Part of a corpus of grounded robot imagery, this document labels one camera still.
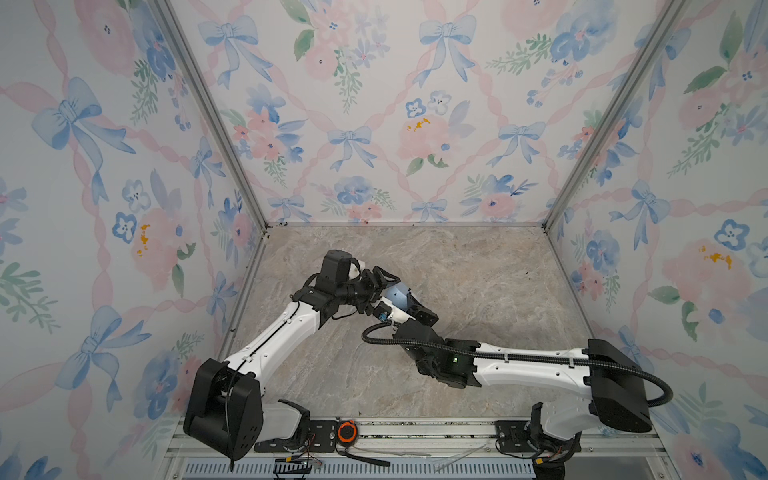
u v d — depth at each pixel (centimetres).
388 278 74
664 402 44
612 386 41
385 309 63
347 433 72
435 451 73
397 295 74
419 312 65
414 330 57
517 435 73
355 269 67
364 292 70
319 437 74
